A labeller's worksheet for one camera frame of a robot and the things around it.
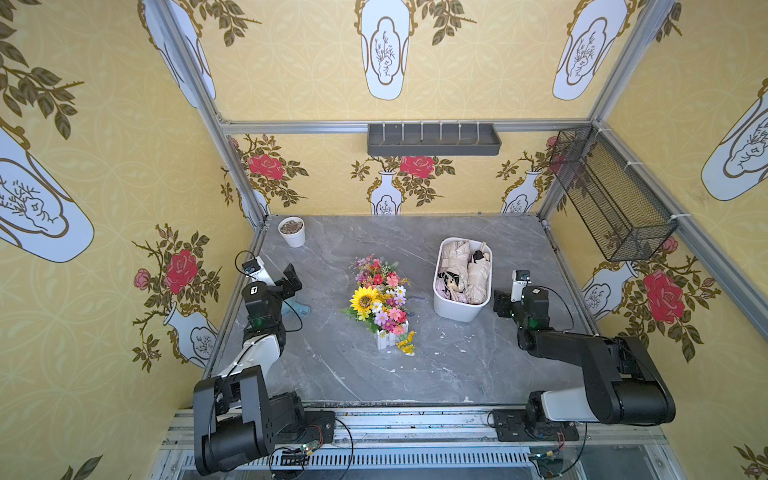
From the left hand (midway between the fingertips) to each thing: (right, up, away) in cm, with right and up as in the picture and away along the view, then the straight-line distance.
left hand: (266, 272), depth 86 cm
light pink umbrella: (+52, -5, +2) cm, 52 cm away
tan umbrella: (+56, +4, +4) cm, 56 cm away
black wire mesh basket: (+94, +16, -11) cm, 96 cm away
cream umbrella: (+62, 0, 0) cm, 62 cm away
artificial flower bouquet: (+33, -5, -13) cm, 36 cm away
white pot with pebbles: (+1, +13, +21) cm, 25 cm away
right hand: (+75, -7, +8) cm, 76 cm away
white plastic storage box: (+54, -11, 0) cm, 55 cm away
